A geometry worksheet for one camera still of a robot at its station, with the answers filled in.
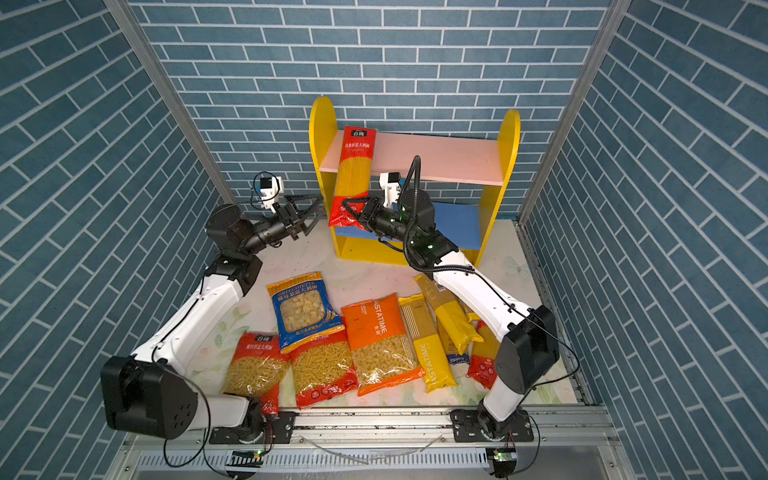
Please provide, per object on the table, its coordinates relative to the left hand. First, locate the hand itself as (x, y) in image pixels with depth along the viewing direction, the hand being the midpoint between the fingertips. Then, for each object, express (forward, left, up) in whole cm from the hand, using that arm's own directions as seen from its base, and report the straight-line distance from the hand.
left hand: (323, 208), depth 66 cm
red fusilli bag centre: (-23, +3, -38) cm, 45 cm away
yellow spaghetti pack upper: (-7, -33, -37) cm, 50 cm away
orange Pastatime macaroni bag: (-19, -13, -37) cm, 44 cm away
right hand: (+1, -3, +1) cm, 4 cm away
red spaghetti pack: (-21, -41, -38) cm, 60 cm away
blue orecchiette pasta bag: (-6, +12, -38) cm, 40 cm away
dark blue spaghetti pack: (-18, -32, -38) cm, 53 cm away
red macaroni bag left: (-23, +21, -37) cm, 48 cm away
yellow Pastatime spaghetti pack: (-19, -26, -39) cm, 51 cm away
